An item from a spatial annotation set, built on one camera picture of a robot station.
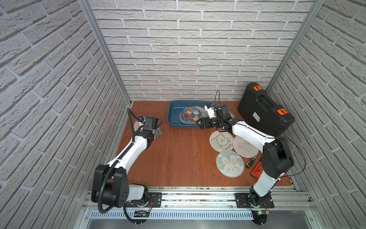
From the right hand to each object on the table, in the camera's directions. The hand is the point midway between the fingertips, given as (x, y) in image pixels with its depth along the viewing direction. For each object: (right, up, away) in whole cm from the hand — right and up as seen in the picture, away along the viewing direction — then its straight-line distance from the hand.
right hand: (203, 120), depth 90 cm
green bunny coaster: (+17, -27, -2) cm, 32 cm away
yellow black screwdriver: (+28, -26, -5) cm, 38 cm away
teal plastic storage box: (-21, +9, +24) cm, 33 cm away
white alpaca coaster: (+13, -14, +8) cm, 21 cm away
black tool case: (+35, +7, -1) cm, 35 cm away
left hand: (-33, -6, -2) cm, 33 cm away
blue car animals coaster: (-9, +4, +19) cm, 22 cm away
